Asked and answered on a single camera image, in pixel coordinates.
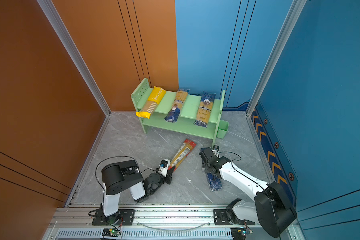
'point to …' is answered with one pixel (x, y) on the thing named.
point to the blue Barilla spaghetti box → (214, 182)
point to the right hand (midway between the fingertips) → (211, 166)
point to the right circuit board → (238, 233)
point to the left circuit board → (113, 232)
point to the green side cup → (223, 128)
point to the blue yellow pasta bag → (204, 108)
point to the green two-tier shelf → (186, 114)
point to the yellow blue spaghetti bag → (181, 97)
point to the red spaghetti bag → (187, 147)
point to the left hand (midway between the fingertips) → (173, 165)
